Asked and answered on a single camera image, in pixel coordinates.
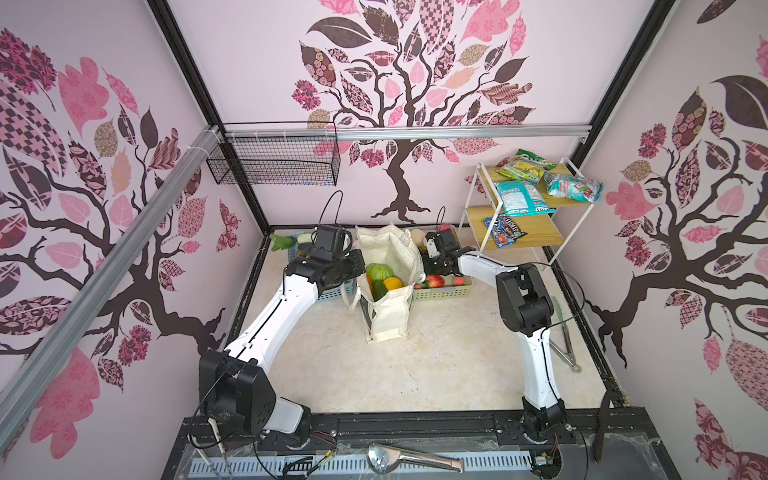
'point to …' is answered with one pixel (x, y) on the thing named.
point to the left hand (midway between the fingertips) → (364, 267)
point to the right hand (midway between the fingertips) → (424, 262)
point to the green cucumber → (378, 289)
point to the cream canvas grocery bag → (395, 247)
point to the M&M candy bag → (505, 230)
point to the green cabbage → (379, 271)
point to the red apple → (435, 281)
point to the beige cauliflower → (418, 236)
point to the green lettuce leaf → (282, 242)
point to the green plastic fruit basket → (449, 290)
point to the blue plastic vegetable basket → (338, 293)
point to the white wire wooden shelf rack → (556, 229)
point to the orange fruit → (392, 283)
